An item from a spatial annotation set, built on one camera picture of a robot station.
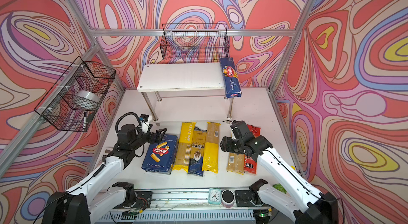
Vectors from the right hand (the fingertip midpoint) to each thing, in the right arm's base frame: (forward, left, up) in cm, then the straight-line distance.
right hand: (227, 149), depth 78 cm
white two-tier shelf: (+48, +25, -9) cm, 55 cm away
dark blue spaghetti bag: (-3, +16, -9) cm, 18 cm away
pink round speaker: (-20, +1, -6) cm, 21 cm away
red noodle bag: (-5, -13, -10) cm, 17 cm away
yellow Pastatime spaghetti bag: (-1, +23, -9) cm, 25 cm away
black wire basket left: (+11, +74, +23) cm, 78 cm away
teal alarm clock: (-19, +7, -9) cm, 22 cm away
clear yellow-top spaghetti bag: (-4, -5, -8) cm, 11 cm away
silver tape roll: (+15, +64, +22) cm, 69 cm away
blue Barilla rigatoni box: (-1, +34, -4) cm, 34 cm away
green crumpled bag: (-22, -11, +23) cm, 34 cm away
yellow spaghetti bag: (-3, +8, -10) cm, 13 cm away
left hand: (+13, +35, +3) cm, 37 cm away
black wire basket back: (+60, +16, +24) cm, 66 cm away
